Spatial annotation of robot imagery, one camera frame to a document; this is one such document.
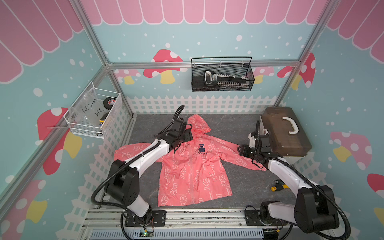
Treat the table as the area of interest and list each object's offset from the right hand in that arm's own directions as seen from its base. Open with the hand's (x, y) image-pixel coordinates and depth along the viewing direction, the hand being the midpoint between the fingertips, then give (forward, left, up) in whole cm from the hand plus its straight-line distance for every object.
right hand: (240, 148), depth 89 cm
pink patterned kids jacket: (-11, +27, -9) cm, 30 cm away
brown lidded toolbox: (+4, -26, +5) cm, 27 cm away
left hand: (+6, +32, +5) cm, 33 cm away
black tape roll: (+15, +73, +25) cm, 79 cm away
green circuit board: (-41, +50, -10) cm, 65 cm away
